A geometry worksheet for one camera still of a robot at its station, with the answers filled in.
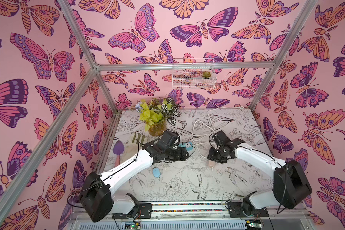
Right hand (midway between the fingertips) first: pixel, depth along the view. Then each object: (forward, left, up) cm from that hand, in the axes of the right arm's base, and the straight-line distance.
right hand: (209, 157), depth 87 cm
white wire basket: (+48, +14, +27) cm, 57 cm away
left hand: (-4, +15, +9) cm, 18 cm away
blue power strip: (+9, +12, -2) cm, 16 cm away
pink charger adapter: (-4, 0, +1) cm, 4 cm away
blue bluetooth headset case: (-8, +32, -5) cm, 34 cm away
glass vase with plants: (+23, +33, +14) cm, 43 cm away
